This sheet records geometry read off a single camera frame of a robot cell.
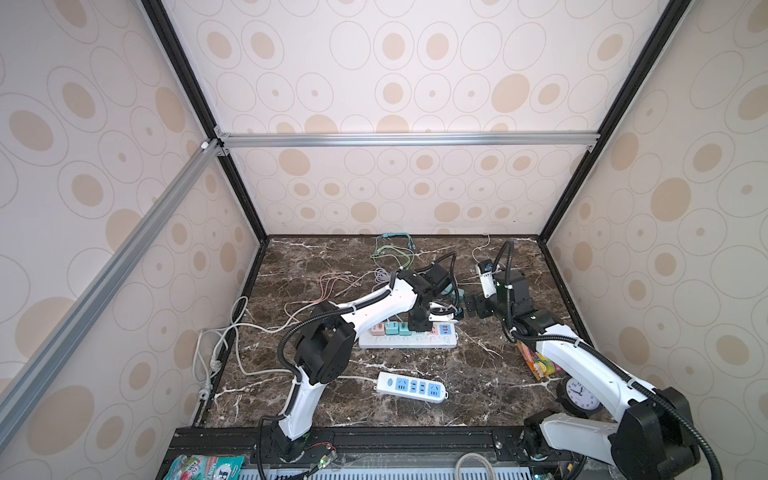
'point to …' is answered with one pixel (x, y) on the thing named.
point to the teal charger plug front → (392, 328)
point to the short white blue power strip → (410, 387)
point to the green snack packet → (195, 467)
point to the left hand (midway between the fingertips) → (431, 316)
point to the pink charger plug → (378, 329)
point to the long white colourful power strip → (440, 335)
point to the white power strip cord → (241, 312)
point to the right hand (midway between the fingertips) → (483, 288)
